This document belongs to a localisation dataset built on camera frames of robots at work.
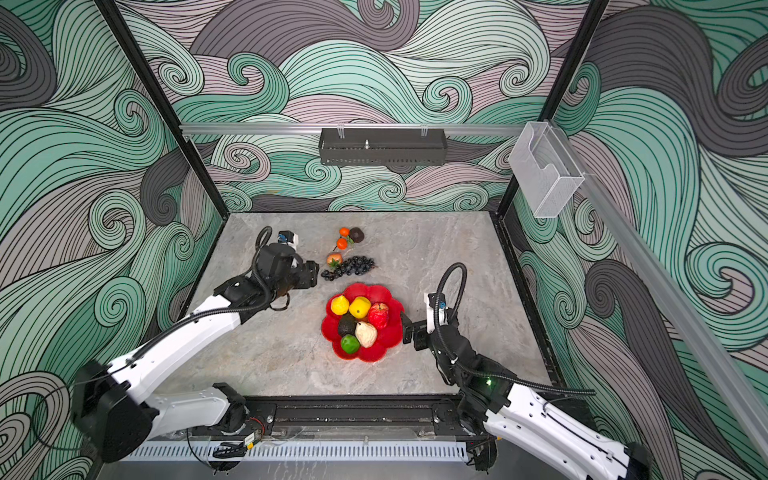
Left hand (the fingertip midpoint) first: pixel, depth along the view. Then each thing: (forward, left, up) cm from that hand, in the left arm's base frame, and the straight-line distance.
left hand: (309, 264), depth 80 cm
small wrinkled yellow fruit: (-5, -8, -14) cm, 17 cm away
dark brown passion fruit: (+25, -11, -17) cm, 32 cm away
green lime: (-17, -12, -14) cm, 25 cm away
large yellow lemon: (-6, -14, -13) cm, 20 cm away
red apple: (-8, -19, -14) cm, 25 cm away
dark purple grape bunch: (+11, -11, -17) cm, 23 cm away
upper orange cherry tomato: (+27, -6, -17) cm, 32 cm away
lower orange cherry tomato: (+23, -5, -19) cm, 30 cm away
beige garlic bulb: (-14, -16, -14) cm, 25 cm away
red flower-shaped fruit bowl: (-14, -22, -17) cm, 31 cm away
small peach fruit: (+13, -4, -16) cm, 21 cm away
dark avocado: (-10, -10, -16) cm, 21 cm away
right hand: (-12, -30, -3) cm, 32 cm away
